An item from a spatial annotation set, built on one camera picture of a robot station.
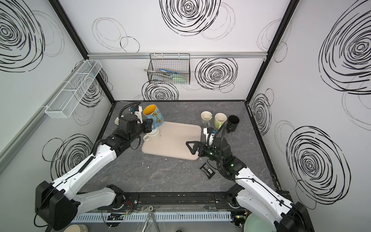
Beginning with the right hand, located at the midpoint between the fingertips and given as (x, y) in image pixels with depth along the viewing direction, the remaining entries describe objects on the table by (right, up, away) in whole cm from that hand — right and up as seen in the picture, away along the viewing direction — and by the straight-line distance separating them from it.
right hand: (189, 146), depth 73 cm
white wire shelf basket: (-64, +27, +4) cm, 69 cm away
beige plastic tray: (-11, -1, +23) cm, 25 cm away
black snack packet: (+11, -17, +10) cm, 23 cm away
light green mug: (+21, +12, +26) cm, 36 cm away
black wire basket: (-17, +56, +51) cm, 77 cm away
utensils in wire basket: (-9, +39, +12) cm, 42 cm away
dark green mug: (-48, +11, +21) cm, 53 cm away
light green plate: (+32, -35, -6) cm, 48 cm away
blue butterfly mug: (-21, +18, +5) cm, 27 cm away
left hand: (-20, +13, +5) cm, 25 cm away
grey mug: (+12, +14, +27) cm, 33 cm away
